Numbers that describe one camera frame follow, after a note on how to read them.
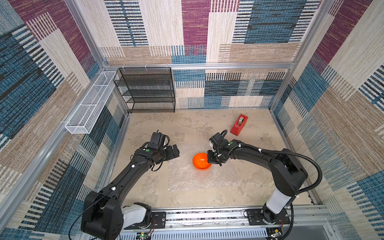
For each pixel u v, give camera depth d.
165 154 0.71
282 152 0.51
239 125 1.04
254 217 0.73
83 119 0.71
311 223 0.73
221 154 0.69
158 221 0.73
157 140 0.65
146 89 1.08
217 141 0.72
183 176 0.88
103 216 0.40
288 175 0.47
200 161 0.87
